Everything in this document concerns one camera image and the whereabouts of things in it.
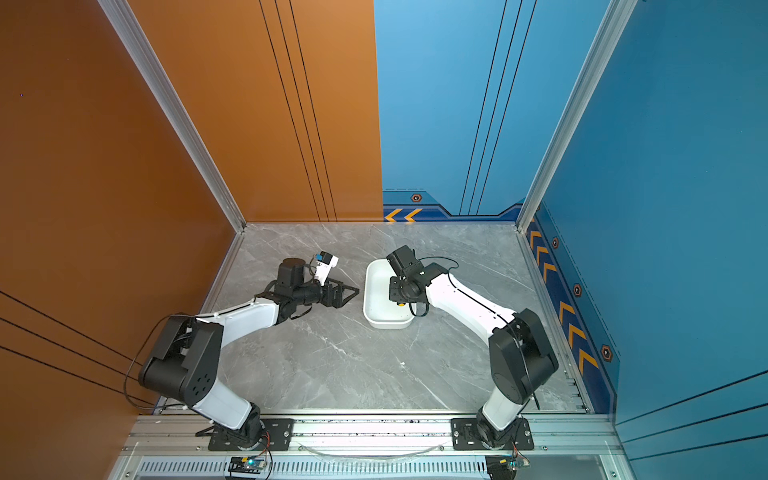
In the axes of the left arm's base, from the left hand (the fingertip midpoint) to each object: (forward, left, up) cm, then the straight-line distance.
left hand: (350, 286), depth 89 cm
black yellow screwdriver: (-6, -15, +1) cm, 17 cm away
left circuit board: (-43, +22, -12) cm, 50 cm away
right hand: (-2, -14, 0) cm, 14 cm away
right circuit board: (-43, -40, -11) cm, 60 cm away
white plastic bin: (-3, -9, -11) cm, 15 cm away
